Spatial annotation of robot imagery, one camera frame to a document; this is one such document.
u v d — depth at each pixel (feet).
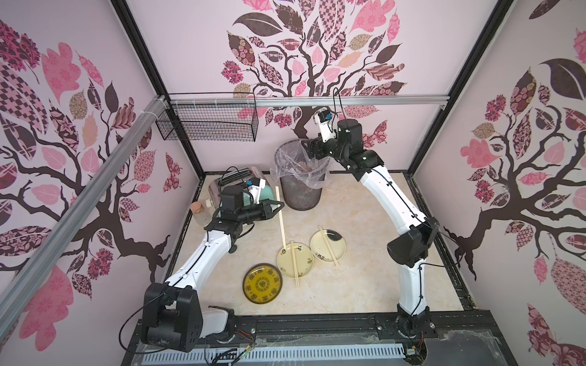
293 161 3.19
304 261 2.90
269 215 2.38
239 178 3.15
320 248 3.00
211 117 3.11
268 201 2.32
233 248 3.03
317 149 2.29
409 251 1.90
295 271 2.80
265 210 2.28
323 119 2.16
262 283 2.74
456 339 2.37
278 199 2.54
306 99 3.07
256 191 2.38
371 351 2.55
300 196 3.17
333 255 2.94
